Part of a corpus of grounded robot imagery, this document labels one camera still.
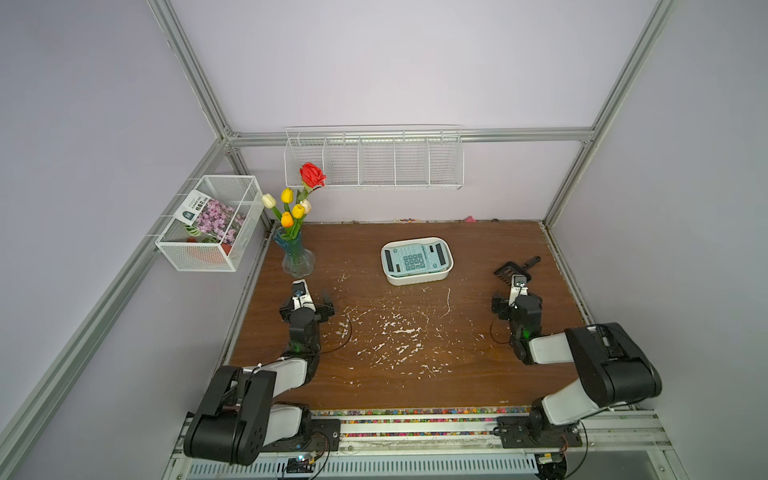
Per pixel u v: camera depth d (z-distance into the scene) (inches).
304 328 25.9
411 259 40.1
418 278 39.3
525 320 28.7
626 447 29.1
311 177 32.4
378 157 39.0
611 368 18.3
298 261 39.1
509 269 41.6
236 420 16.4
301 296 29.2
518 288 31.3
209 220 29.0
